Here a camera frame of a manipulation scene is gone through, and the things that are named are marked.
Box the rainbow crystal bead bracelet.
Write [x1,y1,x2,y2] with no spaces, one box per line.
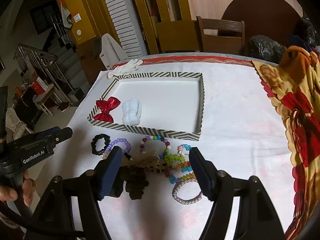
[164,161,196,184]

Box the dark brown scrunchie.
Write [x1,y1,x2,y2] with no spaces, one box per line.
[119,166,149,200]

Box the purple bead bracelet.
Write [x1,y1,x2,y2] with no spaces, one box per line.
[104,138,132,159]

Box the black scrunchie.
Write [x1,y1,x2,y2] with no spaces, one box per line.
[91,133,111,155]

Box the grey woven bracelet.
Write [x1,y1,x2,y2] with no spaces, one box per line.
[171,180,203,205]

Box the pastel star bead bracelet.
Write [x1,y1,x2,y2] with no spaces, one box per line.
[163,143,193,167]

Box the beige leopard ribbon bow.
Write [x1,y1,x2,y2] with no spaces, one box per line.
[121,153,167,173]

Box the multicolour bead bracelet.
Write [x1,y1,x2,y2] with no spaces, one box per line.
[139,135,172,158]

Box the red satin bow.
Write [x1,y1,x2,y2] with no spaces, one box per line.
[93,96,121,123]

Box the white fluffy scrunchie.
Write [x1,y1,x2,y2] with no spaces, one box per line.
[122,99,142,126]

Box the person left hand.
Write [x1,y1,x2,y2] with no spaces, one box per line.
[0,170,36,206]

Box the white table cloth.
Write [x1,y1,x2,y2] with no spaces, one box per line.
[37,63,295,239]

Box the small white side table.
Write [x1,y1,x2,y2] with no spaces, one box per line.
[33,84,62,116]

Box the red box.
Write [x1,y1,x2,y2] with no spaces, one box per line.
[31,76,48,95]

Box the striped black white tray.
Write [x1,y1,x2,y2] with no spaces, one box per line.
[87,72,204,141]

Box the metal stair railing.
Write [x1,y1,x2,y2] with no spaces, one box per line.
[14,43,74,94]

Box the white work glove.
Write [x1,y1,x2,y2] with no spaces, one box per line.
[106,59,143,79]

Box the white jacket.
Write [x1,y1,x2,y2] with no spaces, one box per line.
[99,34,127,70]

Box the orange red floral blanket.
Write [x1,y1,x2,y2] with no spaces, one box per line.
[253,46,319,239]

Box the wooden chair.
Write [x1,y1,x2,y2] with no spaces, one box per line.
[197,16,245,55]

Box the black plastic bag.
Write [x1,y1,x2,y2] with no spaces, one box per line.
[248,35,286,63]

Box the white louvered door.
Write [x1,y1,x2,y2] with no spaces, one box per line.
[104,0,148,58]

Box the wall light switch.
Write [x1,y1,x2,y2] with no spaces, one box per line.
[73,14,81,23]

